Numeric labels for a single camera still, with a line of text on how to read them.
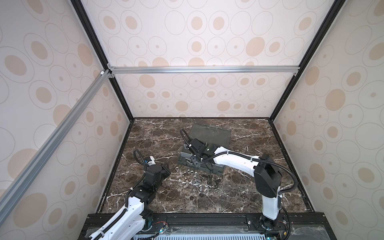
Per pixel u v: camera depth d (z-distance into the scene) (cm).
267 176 48
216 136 110
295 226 73
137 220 60
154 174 61
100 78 83
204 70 90
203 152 64
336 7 68
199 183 87
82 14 69
